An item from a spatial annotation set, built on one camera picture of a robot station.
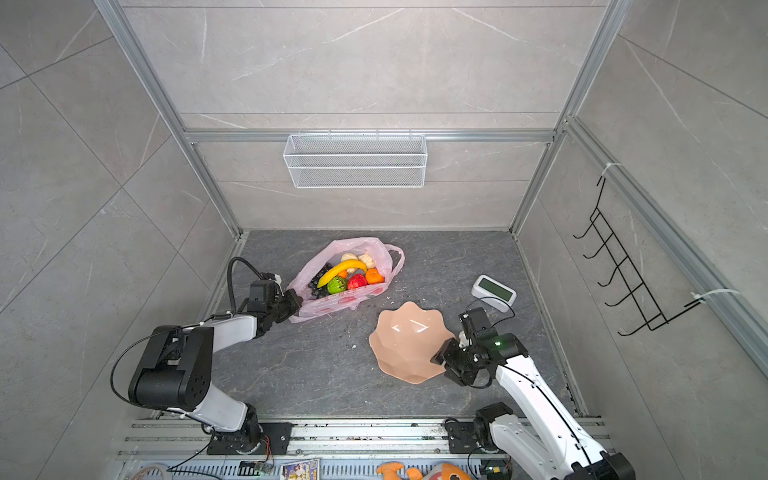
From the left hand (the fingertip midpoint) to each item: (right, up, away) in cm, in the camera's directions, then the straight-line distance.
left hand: (302, 291), depth 96 cm
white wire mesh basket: (+17, +44, +5) cm, 48 cm away
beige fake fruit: (+20, +11, +8) cm, 24 cm away
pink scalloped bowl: (+34, -14, -5) cm, 37 cm away
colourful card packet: (+9, -38, -28) cm, 48 cm away
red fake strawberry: (+17, +3, +2) cm, 18 cm away
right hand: (+41, -17, -18) cm, 48 cm away
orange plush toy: (+29, -39, -27) cm, 56 cm away
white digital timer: (+63, -1, +1) cm, 63 cm away
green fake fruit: (+11, +2, +1) cm, 11 cm away
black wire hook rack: (+83, +4, -32) cm, 89 cm away
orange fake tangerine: (+23, +4, +4) cm, 24 cm away
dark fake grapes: (+5, -1, +2) cm, 6 cm away
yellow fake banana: (+12, +8, +4) cm, 15 cm away
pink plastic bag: (+28, +11, +2) cm, 30 cm away
